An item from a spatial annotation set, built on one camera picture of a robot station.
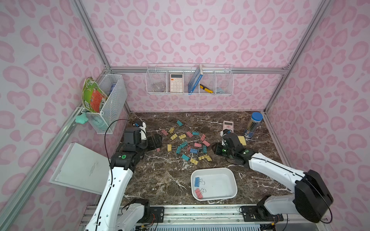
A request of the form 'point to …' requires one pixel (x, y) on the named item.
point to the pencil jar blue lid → (256, 119)
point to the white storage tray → (220, 183)
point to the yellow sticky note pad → (242, 140)
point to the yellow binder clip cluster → (205, 156)
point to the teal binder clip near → (185, 157)
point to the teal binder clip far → (179, 123)
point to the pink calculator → (227, 124)
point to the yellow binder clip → (182, 136)
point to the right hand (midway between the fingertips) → (210, 146)
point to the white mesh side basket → (106, 121)
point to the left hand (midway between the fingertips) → (153, 135)
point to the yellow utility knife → (206, 89)
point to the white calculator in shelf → (176, 83)
